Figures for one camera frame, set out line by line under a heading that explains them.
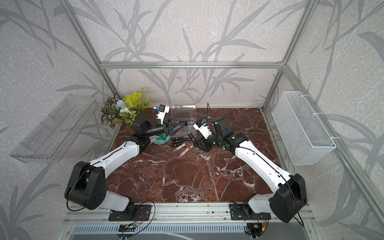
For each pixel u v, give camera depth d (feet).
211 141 2.13
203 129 2.19
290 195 1.28
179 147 3.19
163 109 2.25
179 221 2.38
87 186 1.40
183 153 3.08
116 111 2.92
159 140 3.32
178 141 3.25
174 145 3.21
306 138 1.95
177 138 3.27
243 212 2.38
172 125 2.23
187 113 3.83
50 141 2.18
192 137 2.41
